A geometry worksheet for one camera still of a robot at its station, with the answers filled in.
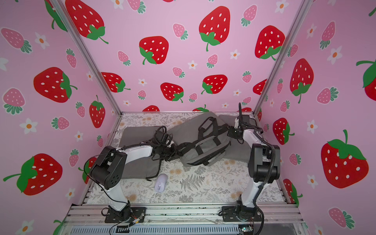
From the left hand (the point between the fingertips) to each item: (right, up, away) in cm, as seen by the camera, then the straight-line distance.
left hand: (184, 154), depth 90 cm
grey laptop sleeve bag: (+35, +3, +2) cm, 35 cm away
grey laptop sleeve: (-22, -8, -2) cm, 23 cm away
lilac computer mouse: (-12, -15, -9) cm, 21 cm away
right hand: (+30, +14, +7) cm, 34 cm away
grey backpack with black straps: (+18, +8, +5) cm, 20 cm away
